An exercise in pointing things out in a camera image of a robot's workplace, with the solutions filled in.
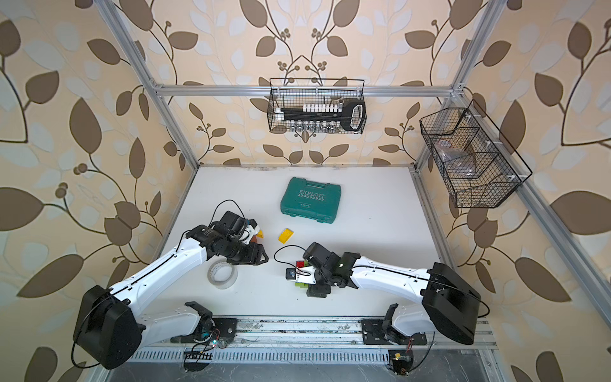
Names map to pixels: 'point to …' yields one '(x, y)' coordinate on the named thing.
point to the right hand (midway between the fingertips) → (310, 275)
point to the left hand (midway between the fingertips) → (258, 256)
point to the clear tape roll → (222, 274)
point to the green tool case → (311, 200)
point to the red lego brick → (300, 263)
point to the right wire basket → (476, 161)
